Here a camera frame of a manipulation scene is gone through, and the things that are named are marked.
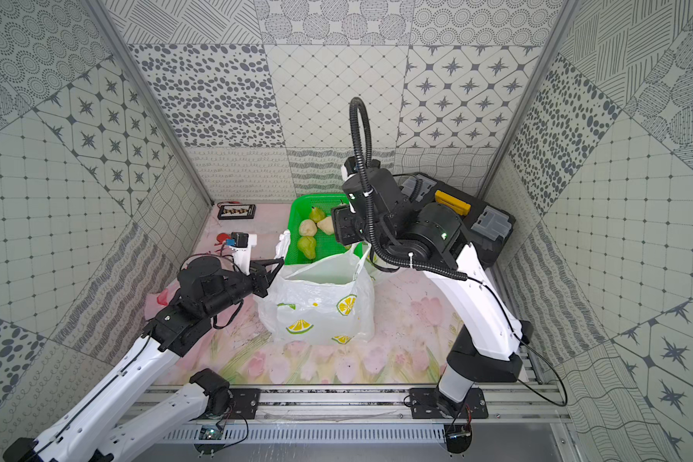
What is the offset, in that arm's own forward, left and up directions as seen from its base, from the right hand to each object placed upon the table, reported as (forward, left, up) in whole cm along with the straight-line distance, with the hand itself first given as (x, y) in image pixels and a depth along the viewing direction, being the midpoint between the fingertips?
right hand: (348, 216), depth 59 cm
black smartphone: (+41, +50, -40) cm, 76 cm away
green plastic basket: (+37, +22, -34) cm, 55 cm away
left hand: (-3, +15, -13) cm, 20 cm away
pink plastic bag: (-3, +60, -35) cm, 70 cm away
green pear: (+21, +17, -37) cm, 46 cm away
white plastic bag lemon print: (-10, +5, -18) cm, 21 cm away
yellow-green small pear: (+35, +15, -36) cm, 53 cm away
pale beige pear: (+27, +18, -36) cm, 48 cm away
